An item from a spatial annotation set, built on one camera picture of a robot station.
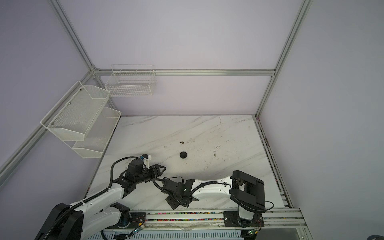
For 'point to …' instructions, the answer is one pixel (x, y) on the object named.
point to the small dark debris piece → (181, 142)
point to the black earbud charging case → (183, 154)
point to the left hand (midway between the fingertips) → (162, 170)
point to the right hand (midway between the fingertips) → (170, 200)
